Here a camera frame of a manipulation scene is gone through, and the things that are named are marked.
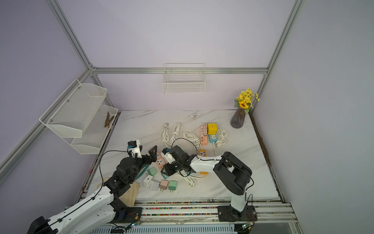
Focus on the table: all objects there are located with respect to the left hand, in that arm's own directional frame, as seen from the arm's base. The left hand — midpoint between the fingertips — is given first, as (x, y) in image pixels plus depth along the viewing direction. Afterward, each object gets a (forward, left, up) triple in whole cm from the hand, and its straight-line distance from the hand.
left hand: (149, 147), depth 79 cm
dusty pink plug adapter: (-15, -7, -16) cm, 23 cm away
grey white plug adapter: (-16, -3, -13) cm, 21 cm away
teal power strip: (+17, -39, -15) cm, 45 cm away
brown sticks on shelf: (+24, +34, -4) cm, 42 cm away
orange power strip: (+5, -31, -14) cm, 35 cm away
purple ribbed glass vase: (+31, -58, -10) cm, 67 cm away
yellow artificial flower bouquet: (+29, -57, +9) cm, 65 cm away
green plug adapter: (-7, +1, -16) cm, 17 cm away
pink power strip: (+19, -32, -14) cm, 40 cm away
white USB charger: (-15, +1, -11) cm, 18 cm away
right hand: (-8, -8, -15) cm, 18 cm away
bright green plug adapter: (-15, -13, -17) cm, 26 cm away
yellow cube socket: (+22, -38, -10) cm, 45 cm away
